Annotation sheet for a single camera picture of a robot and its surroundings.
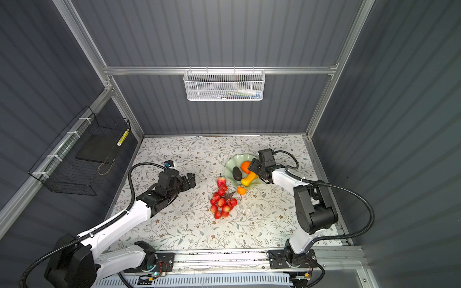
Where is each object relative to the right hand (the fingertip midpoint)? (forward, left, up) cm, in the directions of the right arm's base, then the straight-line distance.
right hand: (256, 167), depth 95 cm
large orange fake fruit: (+2, +6, -1) cm, 6 cm away
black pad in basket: (-6, +67, +24) cm, 72 cm away
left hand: (-10, +34, +7) cm, 36 cm away
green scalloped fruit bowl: (+7, +11, -2) cm, 13 cm away
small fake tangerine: (-12, +8, -4) cm, 15 cm away
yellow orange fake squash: (-4, +3, -3) cm, 6 cm away
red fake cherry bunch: (-20, +18, -2) cm, 26 cm away
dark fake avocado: (-1, +10, -4) cm, 11 cm away
